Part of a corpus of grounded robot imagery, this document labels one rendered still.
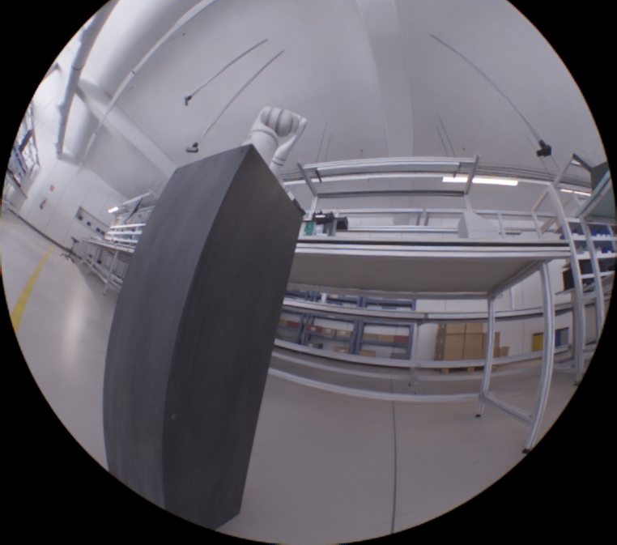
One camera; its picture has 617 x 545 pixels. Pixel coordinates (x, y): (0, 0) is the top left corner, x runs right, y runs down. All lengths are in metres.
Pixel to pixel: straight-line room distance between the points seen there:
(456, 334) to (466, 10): 4.98
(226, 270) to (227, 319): 0.07
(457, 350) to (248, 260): 4.16
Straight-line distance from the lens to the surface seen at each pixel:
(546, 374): 1.22
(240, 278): 0.33
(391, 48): 2.84
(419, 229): 1.85
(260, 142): 0.55
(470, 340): 4.40
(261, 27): 3.48
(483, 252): 0.97
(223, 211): 0.30
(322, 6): 3.24
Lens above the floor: 0.59
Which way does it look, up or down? 25 degrees up
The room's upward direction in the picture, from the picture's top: 12 degrees clockwise
